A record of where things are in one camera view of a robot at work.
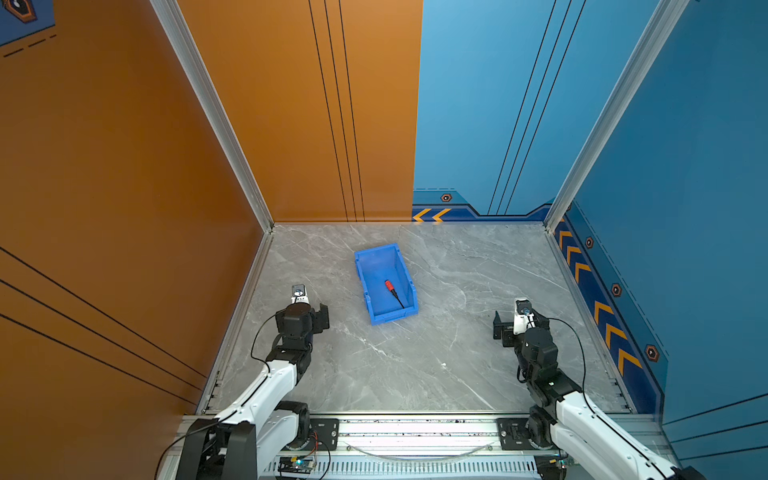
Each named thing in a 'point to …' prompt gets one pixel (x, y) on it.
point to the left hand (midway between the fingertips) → (304, 304)
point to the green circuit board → (295, 464)
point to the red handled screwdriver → (391, 287)
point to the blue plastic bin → (374, 266)
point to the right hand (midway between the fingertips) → (512, 312)
